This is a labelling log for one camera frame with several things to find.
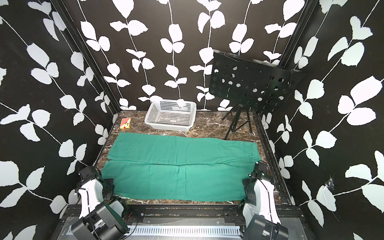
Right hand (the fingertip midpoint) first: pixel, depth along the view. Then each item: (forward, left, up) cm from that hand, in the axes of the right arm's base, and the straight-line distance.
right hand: (245, 184), depth 84 cm
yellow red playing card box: (+43, +82, +3) cm, 93 cm away
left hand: (-2, +74, +2) cm, 74 cm away
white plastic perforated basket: (+54, +48, +1) cm, 72 cm away
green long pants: (+9, +40, +2) cm, 41 cm away
